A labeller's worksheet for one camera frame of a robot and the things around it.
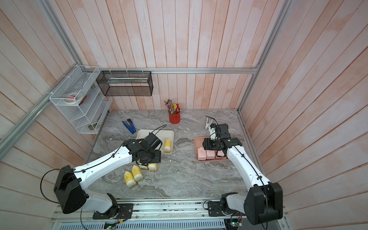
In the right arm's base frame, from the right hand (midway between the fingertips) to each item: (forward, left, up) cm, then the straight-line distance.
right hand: (207, 142), depth 85 cm
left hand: (-12, +30, -2) cm, 32 cm away
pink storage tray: (+9, +4, -14) cm, 17 cm away
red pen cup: (+24, +22, -6) cm, 33 cm away
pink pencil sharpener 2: (-4, -3, -8) cm, 9 cm away
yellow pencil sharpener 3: (-22, +44, -5) cm, 49 cm away
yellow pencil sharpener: (-13, +39, -7) cm, 41 cm away
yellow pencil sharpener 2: (-18, +40, -4) cm, 44 cm away
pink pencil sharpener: (-5, +3, -7) cm, 9 cm away
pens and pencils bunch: (+29, +22, -1) cm, 36 cm away
